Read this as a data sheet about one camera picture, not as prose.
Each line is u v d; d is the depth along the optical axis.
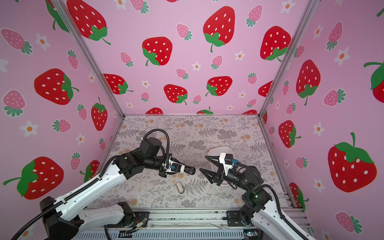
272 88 1.04
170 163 0.56
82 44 0.80
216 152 0.94
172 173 0.61
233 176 0.57
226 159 0.52
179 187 0.82
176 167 0.55
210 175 0.57
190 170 0.69
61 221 0.39
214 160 0.63
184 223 0.73
